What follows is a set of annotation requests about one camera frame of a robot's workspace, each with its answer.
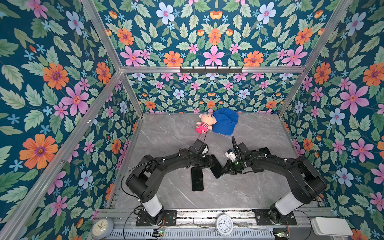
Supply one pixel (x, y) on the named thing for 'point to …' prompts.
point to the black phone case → (264, 150)
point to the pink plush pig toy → (207, 120)
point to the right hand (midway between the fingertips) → (222, 170)
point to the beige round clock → (101, 228)
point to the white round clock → (224, 224)
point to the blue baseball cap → (226, 119)
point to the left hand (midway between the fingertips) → (215, 163)
